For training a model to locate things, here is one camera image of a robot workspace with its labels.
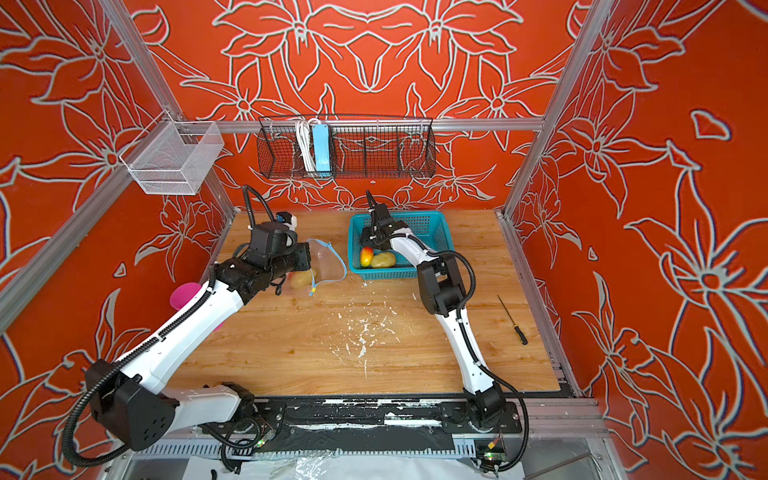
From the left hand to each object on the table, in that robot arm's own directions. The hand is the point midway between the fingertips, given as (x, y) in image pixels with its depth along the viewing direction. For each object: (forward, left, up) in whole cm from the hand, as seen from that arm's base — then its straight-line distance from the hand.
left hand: (308, 246), depth 78 cm
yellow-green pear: (+1, +6, -18) cm, 19 cm away
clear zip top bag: (+3, -3, -12) cm, 13 cm away
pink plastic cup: (-11, +34, -9) cm, 37 cm away
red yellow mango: (+12, -14, -20) cm, 27 cm away
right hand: (+21, -11, -20) cm, 32 cm away
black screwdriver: (-10, -61, -24) cm, 67 cm away
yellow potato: (+10, -20, -19) cm, 29 cm away
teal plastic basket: (+26, -36, -19) cm, 49 cm away
